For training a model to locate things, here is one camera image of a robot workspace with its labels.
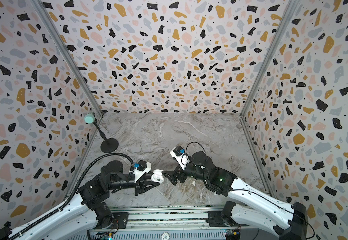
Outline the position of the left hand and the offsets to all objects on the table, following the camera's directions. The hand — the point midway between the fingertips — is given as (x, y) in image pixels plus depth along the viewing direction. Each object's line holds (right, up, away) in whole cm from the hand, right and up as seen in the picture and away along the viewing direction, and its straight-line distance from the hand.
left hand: (159, 178), depth 64 cm
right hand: (+4, +6, +2) cm, 7 cm away
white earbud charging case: (-1, +1, +1) cm, 2 cm away
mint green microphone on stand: (-40, +10, +37) cm, 55 cm away
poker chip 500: (+2, -29, +6) cm, 30 cm away
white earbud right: (+16, -10, +22) cm, 29 cm away
